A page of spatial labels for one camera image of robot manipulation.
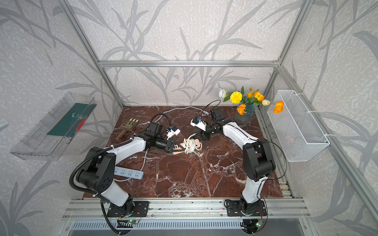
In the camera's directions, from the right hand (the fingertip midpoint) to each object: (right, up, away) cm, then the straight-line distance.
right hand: (195, 132), depth 88 cm
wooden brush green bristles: (-50, +4, +17) cm, 53 cm away
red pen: (-54, +5, -18) cm, 58 cm away
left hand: (-7, -9, -10) cm, 15 cm away
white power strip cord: (-2, -5, -10) cm, 12 cm away
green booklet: (-59, +5, -21) cm, 63 cm away
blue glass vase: (+38, +10, +19) cm, 44 cm away
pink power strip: (+1, -7, -7) cm, 10 cm away
